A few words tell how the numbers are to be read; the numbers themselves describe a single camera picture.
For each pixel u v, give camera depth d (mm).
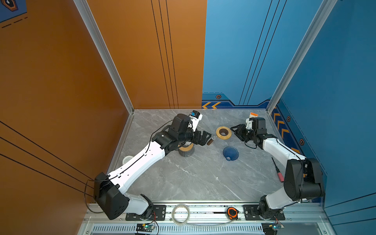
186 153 907
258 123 700
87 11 712
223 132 931
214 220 725
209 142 945
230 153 960
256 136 691
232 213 710
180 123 540
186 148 854
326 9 699
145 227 708
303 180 445
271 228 708
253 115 1023
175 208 740
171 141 521
